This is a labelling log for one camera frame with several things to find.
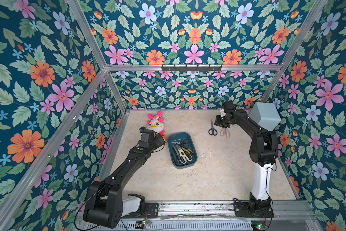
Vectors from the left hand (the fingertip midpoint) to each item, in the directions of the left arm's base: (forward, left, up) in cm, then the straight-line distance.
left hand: (159, 138), depth 88 cm
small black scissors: (+12, -38, -13) cm, 42 cm away
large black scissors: (+2, -16, -12) cm, 20 cm away
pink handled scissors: (+11, -48, -14) cm, 51 cm away
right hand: (+13, -40, -3) cm, 42 cm away
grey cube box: (+12, -72, +3) cm, 73 cm away
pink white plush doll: (+16, +4, -5) cm, 17 cm away
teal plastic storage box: (-3, -14, -11) cm, 18 cm away
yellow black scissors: (-4, -18, -10) cm, 21 cm away
